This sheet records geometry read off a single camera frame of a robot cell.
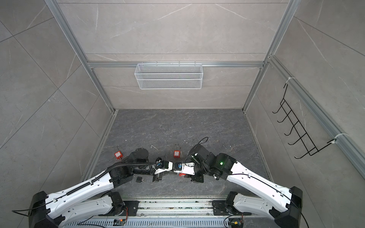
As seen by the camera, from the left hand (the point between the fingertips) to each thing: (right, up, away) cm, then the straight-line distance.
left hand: (175, 167), depth 66 cm
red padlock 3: (+2, -3, 0) cm, 4 cm away
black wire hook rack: (+60, +18, +1) cm, 62 cm away
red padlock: (-1, +1, +27) cm, 27 cm away
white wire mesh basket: (-7, +54, +34) cm, 65 cm away
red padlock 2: (-40, 0, +26) cm, 48 cm away
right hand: (+5, -3, +4) cm, 7 cm away
